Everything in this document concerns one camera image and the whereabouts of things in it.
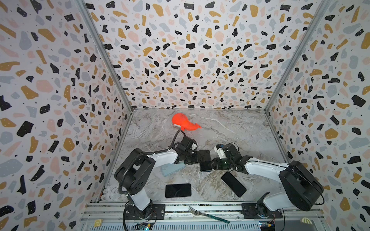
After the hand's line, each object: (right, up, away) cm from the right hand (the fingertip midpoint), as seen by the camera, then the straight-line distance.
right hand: (208, 163), depth 86 cm
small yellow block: (-55, -25, -16) cm, 62 cm away
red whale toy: (-18, +26, +21) cm, 38 cm away
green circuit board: (-33, -26, -16) cm, 45 cm away
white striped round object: (+47, -24, -14) cm, 55 cm away
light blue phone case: (-24, -5, +4) cm, 25 cm away
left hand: (-3, +2, +1) cm, 4 cm away
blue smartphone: (-1, -3, +2) cm, 3 cm away
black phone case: (-2, +5, -3) cm, 6 cm away
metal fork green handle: (-7, -22, -12) cm, 26 cm away
